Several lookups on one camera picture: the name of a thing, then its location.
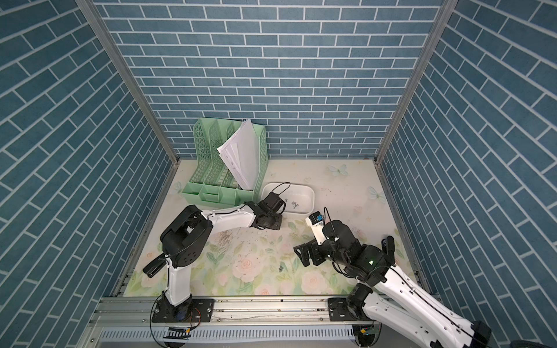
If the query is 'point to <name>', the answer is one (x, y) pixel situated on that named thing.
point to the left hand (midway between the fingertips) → (282, 224)
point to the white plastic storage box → (299, 197)
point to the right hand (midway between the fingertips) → (306, 244)
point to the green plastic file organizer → (212, 182)
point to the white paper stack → (241, 152)
